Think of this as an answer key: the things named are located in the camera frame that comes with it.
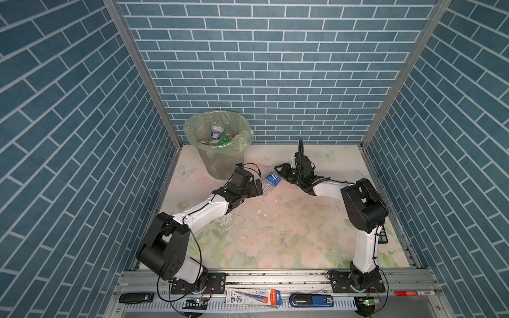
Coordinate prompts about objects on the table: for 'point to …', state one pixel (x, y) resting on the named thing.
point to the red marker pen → (414, 293)
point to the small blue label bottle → (217, 128)
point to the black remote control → (135, 298)
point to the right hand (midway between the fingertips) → (273, 167)
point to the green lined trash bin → (221, 161)
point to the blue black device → (311, 301)
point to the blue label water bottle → (271, 181)
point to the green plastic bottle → (224, 140)
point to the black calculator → (382, 236)
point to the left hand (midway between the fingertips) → (255, 186)
